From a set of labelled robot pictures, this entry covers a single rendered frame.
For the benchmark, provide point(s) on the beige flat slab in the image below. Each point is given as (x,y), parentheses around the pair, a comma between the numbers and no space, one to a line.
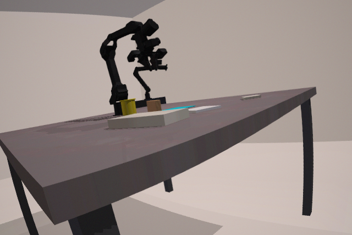
(149,119)

